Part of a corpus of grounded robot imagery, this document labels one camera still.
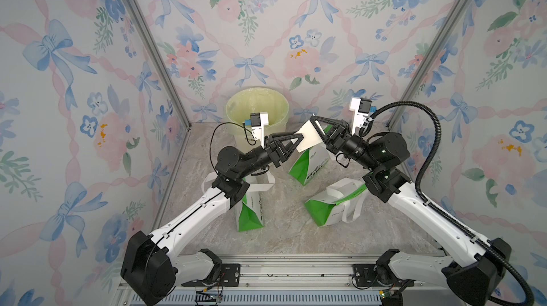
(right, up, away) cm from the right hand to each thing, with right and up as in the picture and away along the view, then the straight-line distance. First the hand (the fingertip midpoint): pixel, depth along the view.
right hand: (313, 119), depth 54 cm
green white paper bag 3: (+11, -24, +12) cm, 29 cm away
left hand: (-3, -5, +1) cm, 6 cm away
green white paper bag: (-18, -28, +15) cm, 37 cm away
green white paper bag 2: (+3, -14, +29) cm, 33 cm away
